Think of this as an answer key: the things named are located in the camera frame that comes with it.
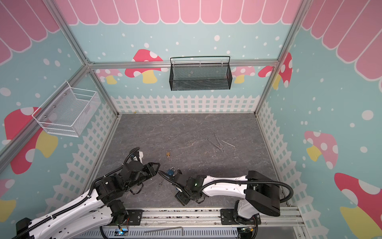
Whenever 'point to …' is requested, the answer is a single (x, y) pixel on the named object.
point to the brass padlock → (168, 155)
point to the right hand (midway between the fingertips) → (180, 196)
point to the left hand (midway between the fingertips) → (158, 169)
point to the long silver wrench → (222, 150)
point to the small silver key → (159, 184)
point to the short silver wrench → (220, 145)
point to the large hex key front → (166, 229)
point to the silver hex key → (229, 144)
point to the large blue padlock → (171, 172)
